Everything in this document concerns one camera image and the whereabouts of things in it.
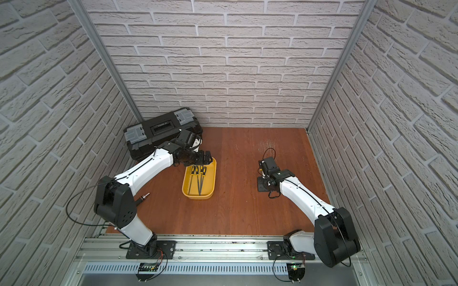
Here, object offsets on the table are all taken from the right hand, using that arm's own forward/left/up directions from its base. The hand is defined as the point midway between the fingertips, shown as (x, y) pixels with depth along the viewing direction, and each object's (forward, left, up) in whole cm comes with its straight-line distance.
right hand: (265, 184), depth 86 cm
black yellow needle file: (+12, +39, -5) cm, 41 cm away
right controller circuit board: (-35, -7, -8) cm, 37 cm away
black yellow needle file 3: (+12, +32, -6) cm, 35 cm away
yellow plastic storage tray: (+6, +29, -6) cm, 30 cm away
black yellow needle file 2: (+12, +36, -6) cm, 39 cm away
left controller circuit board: (-30, +54, -9) cm, 63 cm away
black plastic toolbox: (+25, +62, +11) cm, 68 cm away
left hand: (+12, +28, +8) cm, 32 cm away
